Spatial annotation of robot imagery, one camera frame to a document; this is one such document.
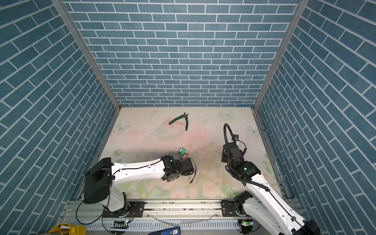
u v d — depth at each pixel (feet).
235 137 2.22
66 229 2.04
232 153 1.89
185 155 3.06
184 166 2.06
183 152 3.10
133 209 2.39
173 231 2.14
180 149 3.16
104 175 1.60
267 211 1.81
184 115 3.78
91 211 2.47
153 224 2.32
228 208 2.42
